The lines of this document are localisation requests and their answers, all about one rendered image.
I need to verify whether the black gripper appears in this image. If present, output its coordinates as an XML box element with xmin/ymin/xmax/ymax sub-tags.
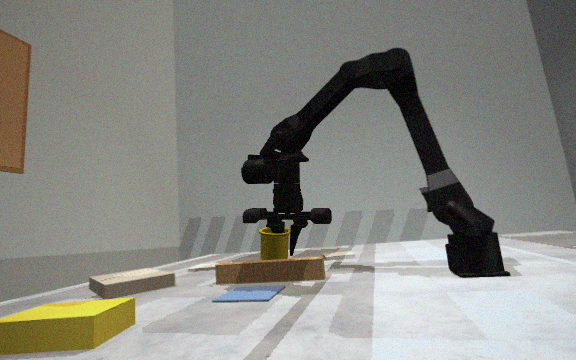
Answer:
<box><xmin>243</xmin><ymin>183</ymin><xmax>332</xmax><ymax>256</ymax></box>

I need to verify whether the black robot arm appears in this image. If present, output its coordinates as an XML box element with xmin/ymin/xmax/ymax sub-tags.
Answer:
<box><xmin>241</xmin><ymin>48</ymin><xmax>511</xmax><ymax>278</ymax></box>

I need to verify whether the brown wooden bar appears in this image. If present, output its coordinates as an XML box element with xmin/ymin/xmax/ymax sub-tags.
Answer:
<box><xmin>215</xmin><ymin>257</ymin><xmax>326</xmax><ymax>285</ymax></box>

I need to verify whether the yellow flat block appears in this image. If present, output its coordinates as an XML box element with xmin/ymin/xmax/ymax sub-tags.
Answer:
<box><xmin>0</xmin><ymin>297</ymin><xmax>135</xmax><ymax>355</ymax></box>

